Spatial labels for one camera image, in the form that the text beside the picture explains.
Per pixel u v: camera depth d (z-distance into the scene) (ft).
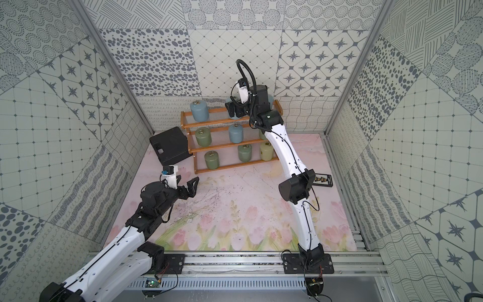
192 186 2.39
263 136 2.11
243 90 2.33
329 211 2.95
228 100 2.63
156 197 1.94
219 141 3.30
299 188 2.01
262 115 2.03
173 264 2.42
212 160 3.22
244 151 3.32
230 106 2.41
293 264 2.41
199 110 2.68
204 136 2.94
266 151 3.32
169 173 2.21
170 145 3.58
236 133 3.01
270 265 2.50
